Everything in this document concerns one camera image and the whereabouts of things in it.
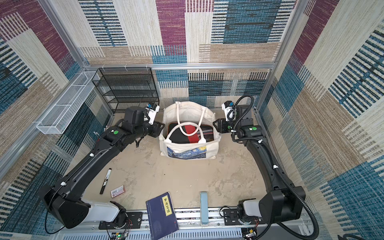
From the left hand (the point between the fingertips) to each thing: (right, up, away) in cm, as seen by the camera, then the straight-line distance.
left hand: (162, 124), depth 75 cm
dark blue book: (0, -46, -2) cm, 46 cm away
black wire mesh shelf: (-35, +26, +33) cm, 55 cm away
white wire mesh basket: (-48, +3, -4) cm, 49 cm away
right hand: (+29, -1, +4) cm, 29 cm away
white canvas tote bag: (+13, +7, +18) cm, 23 cm away
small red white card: (-25, -36, +6) cm, 44 cm away
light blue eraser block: (+21, -40, -2) cm, 46 cm away
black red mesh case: (+7, -7, +8) cm, 13 cm away
